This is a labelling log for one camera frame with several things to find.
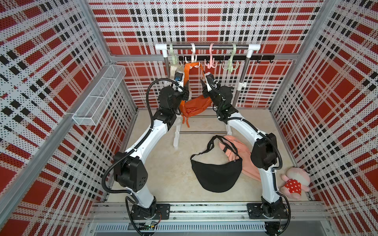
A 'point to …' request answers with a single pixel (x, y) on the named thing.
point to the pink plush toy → (297, 180)
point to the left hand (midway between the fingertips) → (185, 79)
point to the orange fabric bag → (190, 106)
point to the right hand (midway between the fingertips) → (206, 76)
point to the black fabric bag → (219, 177)
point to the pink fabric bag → (236, 149)
